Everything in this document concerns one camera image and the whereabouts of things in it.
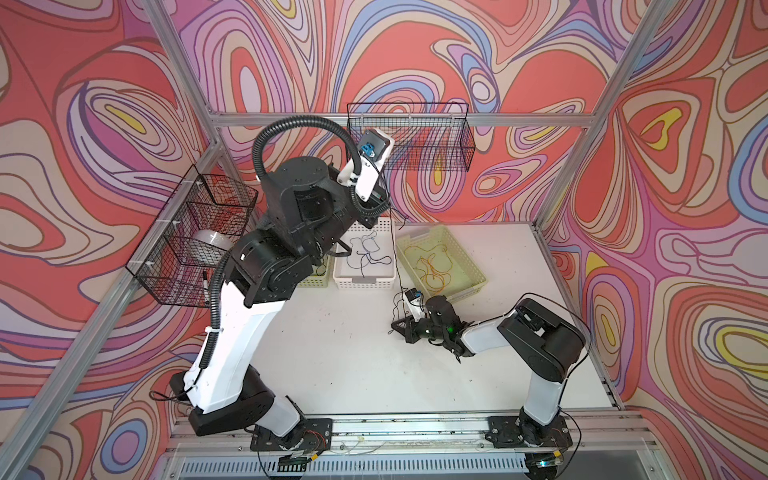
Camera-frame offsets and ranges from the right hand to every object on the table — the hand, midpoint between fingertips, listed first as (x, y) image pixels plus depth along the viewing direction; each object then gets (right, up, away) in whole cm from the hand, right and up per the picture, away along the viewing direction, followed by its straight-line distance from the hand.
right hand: (396, 331), depth 91 cm
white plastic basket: (-9, +21, +16) cm, 28 cm away
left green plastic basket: (-25, +17, +5) cm, 31 cm away
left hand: (-4, +40, -43) cm, 59 cm away
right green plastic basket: (+25, +16, +10) cm, 31 cm away
